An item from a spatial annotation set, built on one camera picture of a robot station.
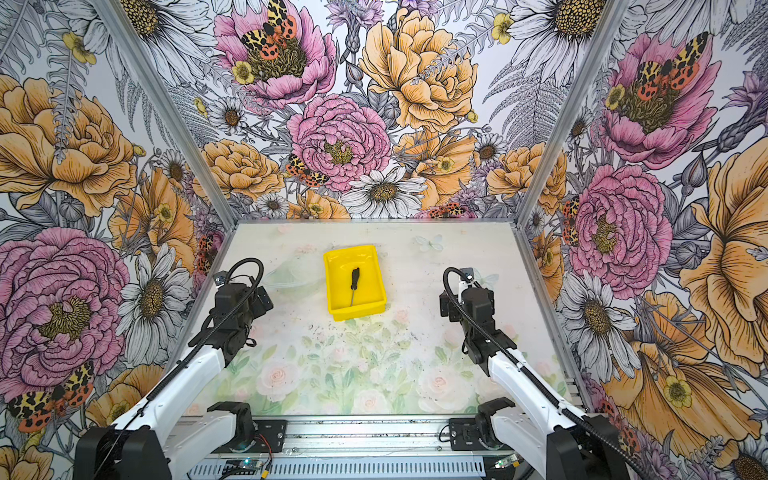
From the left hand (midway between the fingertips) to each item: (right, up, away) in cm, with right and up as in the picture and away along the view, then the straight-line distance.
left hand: (248, 305), depth 86 cm
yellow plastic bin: (+33, 0, +14) cm, 36 cm away
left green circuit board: (+6, -34, -14) cm, 38 cm away
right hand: (+60, +2, 0) cm, 60 cm away
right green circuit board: (+67, -34, -14) cm, 77 cm away
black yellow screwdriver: (+28, +7, +19) cm, 34 cm away
